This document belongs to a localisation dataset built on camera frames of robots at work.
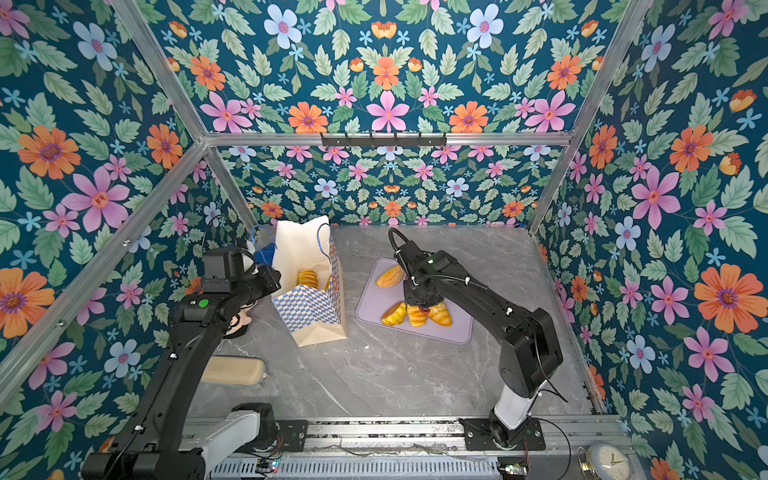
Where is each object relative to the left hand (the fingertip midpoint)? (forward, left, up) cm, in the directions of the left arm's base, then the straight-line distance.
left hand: (281, 265), depth 73 cm
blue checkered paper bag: (-6, -6, -7) cm, 11 cm away
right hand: (-3, -34, -14) cm, 37 cm away
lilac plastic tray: (+5, -21, -28) cm, 35 cm away
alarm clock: (-44, -73, -22) cm, 88 cm away
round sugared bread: (+10, -27, -23) cm, 37 cm away
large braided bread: (+12, +1, -23) cm, 26 cm away
